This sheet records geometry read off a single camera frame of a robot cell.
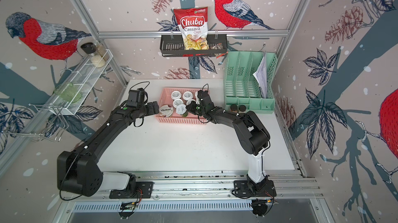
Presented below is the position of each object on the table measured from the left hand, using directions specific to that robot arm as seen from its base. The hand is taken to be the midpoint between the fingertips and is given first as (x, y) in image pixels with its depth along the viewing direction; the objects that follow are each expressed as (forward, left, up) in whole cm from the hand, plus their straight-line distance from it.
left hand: (154, 104), depth 86 cm
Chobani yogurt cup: (+4, -4, -12) cm, 14 cm away
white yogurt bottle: (+15, -17, -11) cm, 26 cm away
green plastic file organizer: (+30, -57, -18) cm, 67 cm away
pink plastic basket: (+17, 0, -17) cm, 24 cm away
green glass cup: (-7, +33, +18) cm, 38 cm away
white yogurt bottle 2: (-4, -25, +9) cm, 27 cm away
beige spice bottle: (+3, -52, -9) cm, 53 cm away
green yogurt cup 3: (+9, -19, -11) cm, 23 cm away
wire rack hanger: (-18, +40, +11) cm, 45 cm away
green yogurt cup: (+16, -9, -11) cm, 21 cm away
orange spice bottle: (+3, -47, -9) cm, 48 cm away
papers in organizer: (+17, -64, +5) cm, 66 cm away
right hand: (+3, -16, -6) cm, 18 cm away
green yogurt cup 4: (+2, -15, -7) cm, 16 cm away
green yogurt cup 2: (+9, -11, -10) cm, 17 cm away
